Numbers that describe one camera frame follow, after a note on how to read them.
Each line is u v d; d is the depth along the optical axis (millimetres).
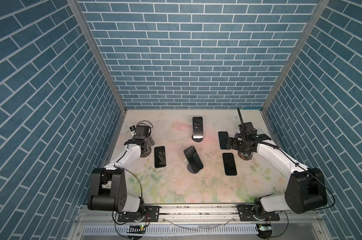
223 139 1085
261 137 630
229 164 903
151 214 740
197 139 994
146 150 928
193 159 837
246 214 736
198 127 991
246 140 641
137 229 722
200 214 753
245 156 906
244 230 770
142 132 707
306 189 426
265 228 738
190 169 832
